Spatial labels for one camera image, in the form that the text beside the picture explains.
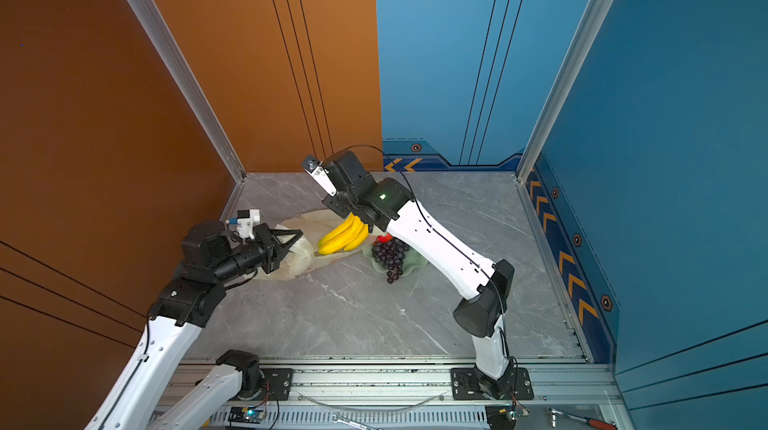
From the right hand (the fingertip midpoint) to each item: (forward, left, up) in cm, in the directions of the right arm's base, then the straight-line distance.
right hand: (335, 184), depth 73 cm
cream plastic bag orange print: (-16, +6, -6) cm, 18 cm away
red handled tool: (-45, -59, -34) cm, 82 cm away
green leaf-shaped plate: (-3, -19, -33) cm, 38 cm away
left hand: (-12, +6, -2) cm, 14 cm away
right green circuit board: (-43, -39, -35) cm, 68 cm away
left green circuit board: (-43, +22, -34) cm, 59 cm away
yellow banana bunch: (-8, -3, -10) cm, 13 cm away
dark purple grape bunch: (-5, -13, -26) cm, 29 cm away
